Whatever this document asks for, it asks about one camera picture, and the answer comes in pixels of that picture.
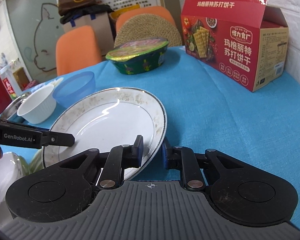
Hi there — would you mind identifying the white plate with brown flower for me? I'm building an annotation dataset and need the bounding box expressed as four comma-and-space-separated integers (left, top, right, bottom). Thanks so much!
0, 152, 27, 229

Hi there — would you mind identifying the white plate with dark rim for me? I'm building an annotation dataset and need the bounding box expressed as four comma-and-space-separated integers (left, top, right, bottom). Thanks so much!
43, 87, 167, 180

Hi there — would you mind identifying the stainless steel bowl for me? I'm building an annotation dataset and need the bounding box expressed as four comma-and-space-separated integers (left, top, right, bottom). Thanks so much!
0, 92, 31, 123

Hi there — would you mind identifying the clear juice bottle red label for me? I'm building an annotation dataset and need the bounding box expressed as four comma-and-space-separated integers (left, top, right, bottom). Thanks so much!
0, 65, 18, 100

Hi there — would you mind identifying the blue translucent plastic bowl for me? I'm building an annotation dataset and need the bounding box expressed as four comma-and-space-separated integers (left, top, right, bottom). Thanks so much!
52, 72, 96, 108

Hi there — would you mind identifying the orange chair left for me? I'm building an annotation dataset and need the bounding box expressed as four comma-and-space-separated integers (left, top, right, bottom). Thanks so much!
56, 25, 102, 76

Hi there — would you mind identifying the orange chair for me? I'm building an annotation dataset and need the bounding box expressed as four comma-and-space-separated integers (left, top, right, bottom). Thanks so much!
56, 25, 102, 76
116, 6, 177, 32

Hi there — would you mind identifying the green instant noodle bowl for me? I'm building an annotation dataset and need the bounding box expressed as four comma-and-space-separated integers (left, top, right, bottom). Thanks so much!
106, 37, 169, 75

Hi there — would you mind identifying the round woven straw mat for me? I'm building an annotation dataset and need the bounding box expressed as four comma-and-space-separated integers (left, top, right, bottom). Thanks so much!
114, 14, 183, 47

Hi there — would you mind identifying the red cracker box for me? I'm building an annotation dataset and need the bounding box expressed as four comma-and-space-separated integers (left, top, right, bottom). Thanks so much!
181, 0, 289, 92

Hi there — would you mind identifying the orange chair right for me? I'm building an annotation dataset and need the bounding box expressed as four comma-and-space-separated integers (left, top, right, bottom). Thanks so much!
116, 6, 177, 32

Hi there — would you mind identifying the cardboard box with blue handles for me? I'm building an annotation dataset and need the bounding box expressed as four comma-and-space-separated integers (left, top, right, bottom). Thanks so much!
63, 12, 114, 56

